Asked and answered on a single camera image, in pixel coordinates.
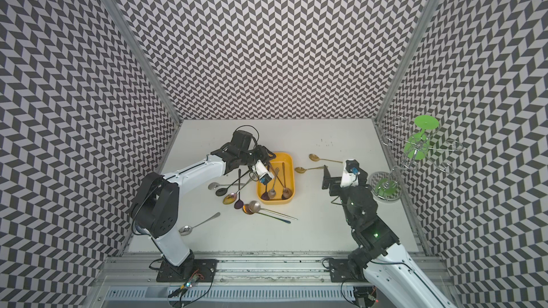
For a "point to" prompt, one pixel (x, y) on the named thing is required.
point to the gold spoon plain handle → (316, 158)
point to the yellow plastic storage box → (281, 189)
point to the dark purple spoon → (239, 203)
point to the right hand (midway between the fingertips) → (338, 169)
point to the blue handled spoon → (245, 209)
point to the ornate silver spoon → (272, 193)
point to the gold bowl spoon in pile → (230, 198)
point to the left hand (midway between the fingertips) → (270, 152)
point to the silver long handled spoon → (255, 207)
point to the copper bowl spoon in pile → (222, 191)
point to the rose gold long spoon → (284, 177)
